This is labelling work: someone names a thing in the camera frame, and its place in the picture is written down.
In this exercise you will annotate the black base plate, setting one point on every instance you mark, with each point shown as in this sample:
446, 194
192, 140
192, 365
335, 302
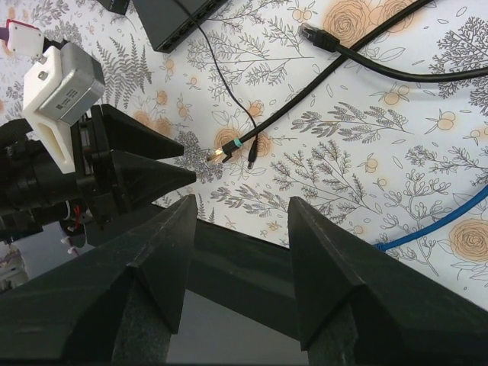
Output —
242, 273

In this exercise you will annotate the floral patterned table mat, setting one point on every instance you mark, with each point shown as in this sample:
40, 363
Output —
379, 157

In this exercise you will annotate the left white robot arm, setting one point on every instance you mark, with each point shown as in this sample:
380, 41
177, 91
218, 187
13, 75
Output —
34, 192

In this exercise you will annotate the black network switch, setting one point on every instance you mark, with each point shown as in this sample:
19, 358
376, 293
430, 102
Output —
168, 23
118, 7

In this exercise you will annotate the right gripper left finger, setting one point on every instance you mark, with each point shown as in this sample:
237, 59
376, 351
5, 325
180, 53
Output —
118, 304

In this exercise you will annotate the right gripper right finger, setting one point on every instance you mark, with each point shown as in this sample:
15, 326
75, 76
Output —
358, 306

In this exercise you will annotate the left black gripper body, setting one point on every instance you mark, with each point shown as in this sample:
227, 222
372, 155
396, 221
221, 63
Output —
93, 169

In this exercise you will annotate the black ethernet cable teal plug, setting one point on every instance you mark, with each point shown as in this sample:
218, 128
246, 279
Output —
224, 153

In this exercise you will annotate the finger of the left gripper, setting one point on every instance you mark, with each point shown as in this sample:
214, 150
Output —
129, 182
121, 132

